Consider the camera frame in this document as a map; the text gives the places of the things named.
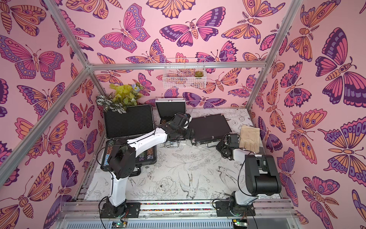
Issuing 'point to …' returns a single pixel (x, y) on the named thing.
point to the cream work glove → (249, 138)
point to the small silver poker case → (167, 108)
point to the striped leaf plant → (107, 103)
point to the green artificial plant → (127, 95)
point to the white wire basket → (184, 73)
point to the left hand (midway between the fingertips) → (193, 132)
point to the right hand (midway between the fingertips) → (219, 145)
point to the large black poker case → (135, 122)
